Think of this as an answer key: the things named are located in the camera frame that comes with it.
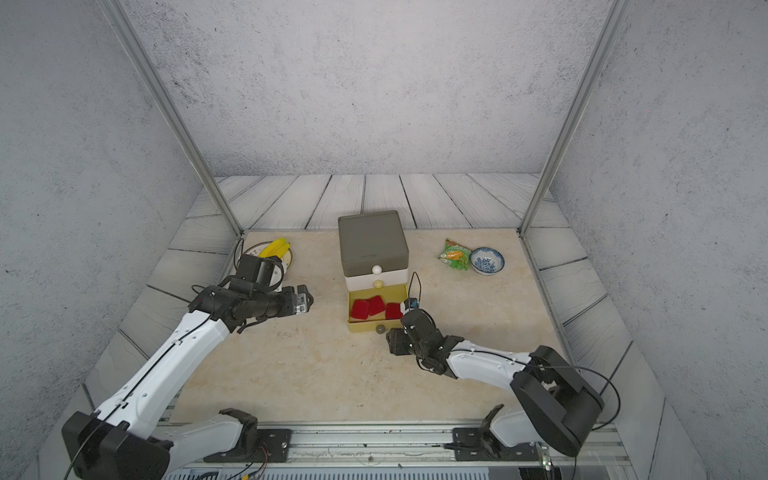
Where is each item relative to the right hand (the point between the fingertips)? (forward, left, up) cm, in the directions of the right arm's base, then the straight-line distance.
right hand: (394, 336), depth 86 cm
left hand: (+3, +23, +14) cm, 27 cm away
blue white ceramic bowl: (+31, -33, -5) cm, 46 cm away
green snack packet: (+31, -21, -1) cm, 38 cm away
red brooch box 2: (+10, +1, -4) cm, 11 cm away
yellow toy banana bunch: (+34, +43, +1) cm, 55 cm away
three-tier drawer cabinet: (+17, +6, +15) cm, 24 cm away
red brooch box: (+12, +6, -3) cm, 14 cm away
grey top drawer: (+23, +7, +16) cm, 29 cm away
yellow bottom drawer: (+5, +6, -2) cm, 8 cm away
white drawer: (+15, +11, +6) cm, 19 cm away
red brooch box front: (+11, +11, -3) cm, 16 cm away
